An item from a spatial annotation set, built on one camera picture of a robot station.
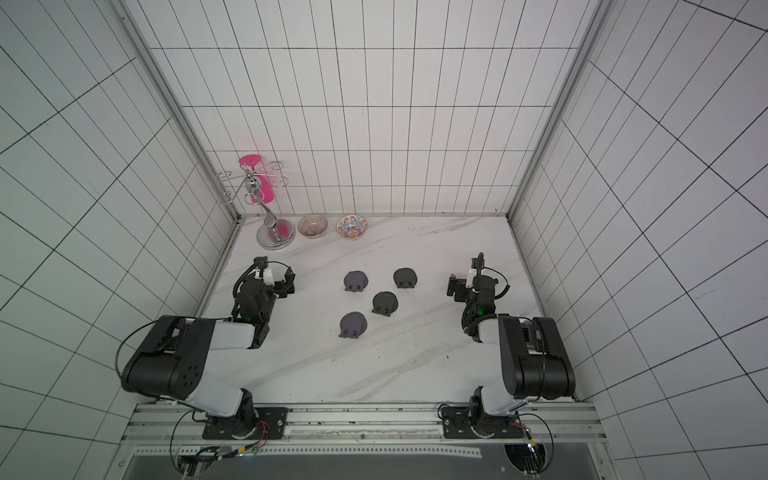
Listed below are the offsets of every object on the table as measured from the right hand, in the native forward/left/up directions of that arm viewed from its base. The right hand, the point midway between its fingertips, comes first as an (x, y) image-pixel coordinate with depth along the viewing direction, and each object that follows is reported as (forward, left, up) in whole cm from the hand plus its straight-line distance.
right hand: (472, 272), depth 95 cm
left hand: (-5, +64, +2) cm, 64 cm away
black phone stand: (-10, +28, -6) cm, 30 cm away
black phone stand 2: (0, +22, -6) cm, 22 cm away
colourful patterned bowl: (+21, +43, -4) cm, 48 cm away
